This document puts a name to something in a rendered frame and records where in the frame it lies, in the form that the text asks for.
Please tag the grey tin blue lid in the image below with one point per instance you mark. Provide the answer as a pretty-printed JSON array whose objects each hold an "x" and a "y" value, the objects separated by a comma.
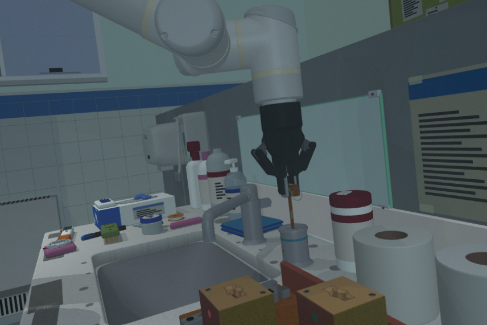
[{"x": 151, "y": 225}]

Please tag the blue white glove box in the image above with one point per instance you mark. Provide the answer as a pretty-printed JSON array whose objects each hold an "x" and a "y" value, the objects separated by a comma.
[{"x": 129, "y": 210}]

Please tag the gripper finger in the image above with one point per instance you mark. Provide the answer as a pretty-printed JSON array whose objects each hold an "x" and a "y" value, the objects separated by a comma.
[
  {"x": 307, "y": 155},
  {"x": 266, "y": 163}
]

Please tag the pink cylinder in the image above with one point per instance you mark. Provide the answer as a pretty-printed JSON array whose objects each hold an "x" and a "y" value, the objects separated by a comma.
[{"x": 186, "y": 222}]

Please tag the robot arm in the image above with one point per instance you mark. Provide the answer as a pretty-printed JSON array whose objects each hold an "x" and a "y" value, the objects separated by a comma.
[{"x": 190, "y": 24}]

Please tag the brown tap key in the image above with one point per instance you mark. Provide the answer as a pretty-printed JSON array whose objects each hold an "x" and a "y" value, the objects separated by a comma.
[{"x": 292, "y": 210}]

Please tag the grey clamp block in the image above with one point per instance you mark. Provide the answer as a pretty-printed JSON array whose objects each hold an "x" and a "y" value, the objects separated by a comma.
[{"x": 279, "y": 290}]

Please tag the white bottle dark label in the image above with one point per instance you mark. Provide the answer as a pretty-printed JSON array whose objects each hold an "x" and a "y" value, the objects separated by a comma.
[{"x": 217, "y": 180}]

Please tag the yellow rack block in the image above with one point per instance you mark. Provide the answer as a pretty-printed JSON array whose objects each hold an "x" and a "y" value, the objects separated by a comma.
[
  {"x": 342, "y": 302},
  {"x": 236, "y": 302}
]

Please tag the blue glove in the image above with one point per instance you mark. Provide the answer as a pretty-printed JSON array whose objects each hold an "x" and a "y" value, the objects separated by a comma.
[{"x": 140, "y": 196}]

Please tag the white wall dispenser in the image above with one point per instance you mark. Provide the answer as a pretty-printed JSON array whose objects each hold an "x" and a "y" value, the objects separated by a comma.
[{"x": 163, "y": 146}]

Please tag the white bottle red cap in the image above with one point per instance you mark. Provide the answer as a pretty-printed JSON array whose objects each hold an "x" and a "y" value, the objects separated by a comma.
[{"x": 192, "y": 184}]

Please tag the orange white tape roll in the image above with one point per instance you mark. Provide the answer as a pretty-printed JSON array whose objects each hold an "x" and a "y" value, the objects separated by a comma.
[{"x": 175, "y": 217}]

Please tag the red white canister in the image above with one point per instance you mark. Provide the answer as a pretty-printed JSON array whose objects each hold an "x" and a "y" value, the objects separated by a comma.
[{"x": 350, "y": 233}]

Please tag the white paper roll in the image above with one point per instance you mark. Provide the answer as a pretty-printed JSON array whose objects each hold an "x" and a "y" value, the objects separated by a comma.
[
  {"x": 392, "y": 279},
  {"x": 462, "y": 290}
]

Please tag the grey sink basin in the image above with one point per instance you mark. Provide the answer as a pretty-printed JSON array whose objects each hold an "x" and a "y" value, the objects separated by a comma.
[{"x": 163, "y": 283}]

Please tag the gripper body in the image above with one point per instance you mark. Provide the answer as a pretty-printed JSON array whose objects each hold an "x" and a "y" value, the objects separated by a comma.
[{"x": 280, "y": 127}]

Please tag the clear pump bottle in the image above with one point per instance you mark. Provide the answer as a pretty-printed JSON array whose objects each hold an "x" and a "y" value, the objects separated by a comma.
[{"x": 234, "y": 184}]

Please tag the glass splash panel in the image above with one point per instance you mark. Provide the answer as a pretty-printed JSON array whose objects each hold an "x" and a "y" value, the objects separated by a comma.
[{"x": 342, "y": 150}]

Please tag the beige blue wall poster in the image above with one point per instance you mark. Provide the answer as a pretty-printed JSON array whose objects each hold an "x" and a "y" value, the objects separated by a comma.
[{"x": 449, "y": 150}]

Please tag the red brown fence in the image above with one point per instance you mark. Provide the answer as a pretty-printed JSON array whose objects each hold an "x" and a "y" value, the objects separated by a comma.
[{"x": 293, "y": 275}]

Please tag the orange white small box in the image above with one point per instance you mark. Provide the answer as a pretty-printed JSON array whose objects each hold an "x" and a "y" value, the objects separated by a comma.
[{"x": 65, "y": 233}]

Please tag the white framed board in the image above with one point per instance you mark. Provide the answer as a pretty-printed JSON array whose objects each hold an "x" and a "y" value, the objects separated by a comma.
[{"x": 49, "y": 28}]

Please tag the black eraser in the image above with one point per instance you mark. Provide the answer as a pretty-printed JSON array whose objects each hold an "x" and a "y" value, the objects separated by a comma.
[{"x": 56, "y": 70}]

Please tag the white bottle pink band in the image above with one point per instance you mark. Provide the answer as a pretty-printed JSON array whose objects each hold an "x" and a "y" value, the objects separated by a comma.
[{"x": 202, "y": 188}]

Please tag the green block orange prongs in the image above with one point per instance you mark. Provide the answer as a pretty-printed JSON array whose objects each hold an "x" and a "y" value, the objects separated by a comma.
[{"x": 110, "y": 230}]

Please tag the blue folded cloth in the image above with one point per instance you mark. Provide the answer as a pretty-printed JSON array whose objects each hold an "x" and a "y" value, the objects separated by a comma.
[{"x": 234, "y": 225}]

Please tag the blue black cutter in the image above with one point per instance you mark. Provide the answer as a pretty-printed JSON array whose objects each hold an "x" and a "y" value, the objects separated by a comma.
[{"x": 89, "y": 236}]

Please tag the grey tap spout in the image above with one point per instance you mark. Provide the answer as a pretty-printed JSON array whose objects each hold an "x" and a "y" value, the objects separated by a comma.
[{"x": 251, "y": 218}]

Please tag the white vent grille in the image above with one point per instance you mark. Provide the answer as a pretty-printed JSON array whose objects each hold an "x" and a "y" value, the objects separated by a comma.
[{"x": 13, "y": 304}]

